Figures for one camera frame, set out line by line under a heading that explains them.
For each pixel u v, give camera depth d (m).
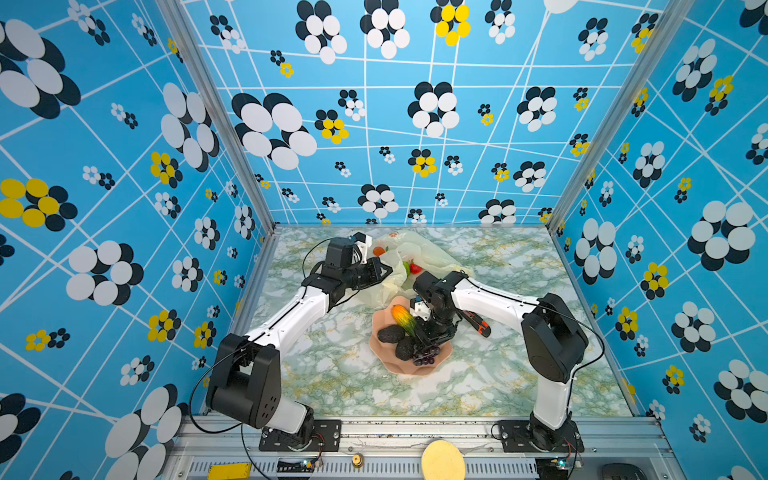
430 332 0.76
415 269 1.03
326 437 0.74
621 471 0.69
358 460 0.68
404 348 0.83
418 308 0.84
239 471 0.69
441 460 0.68
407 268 1.03
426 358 0.80
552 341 0.49
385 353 0.85
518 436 0.72
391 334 0.85
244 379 0.43
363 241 0.78
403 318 0.89
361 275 0.73
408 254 1.00
